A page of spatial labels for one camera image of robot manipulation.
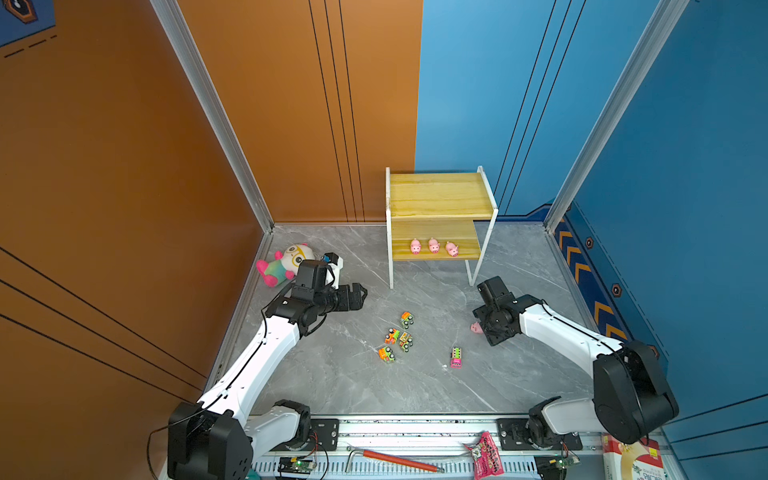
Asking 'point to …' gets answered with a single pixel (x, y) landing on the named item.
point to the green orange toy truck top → (407, 319)
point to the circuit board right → (554, 467)
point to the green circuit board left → (295, 465)
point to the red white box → (638, 460)
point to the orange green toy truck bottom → (386, 353)
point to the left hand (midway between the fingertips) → (354, 288)
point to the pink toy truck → (456, 358)
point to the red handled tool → (389, 458)
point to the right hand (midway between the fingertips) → (476, 322)
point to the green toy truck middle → (406, 341)
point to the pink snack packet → (486, 457)
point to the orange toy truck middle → (392, 336)
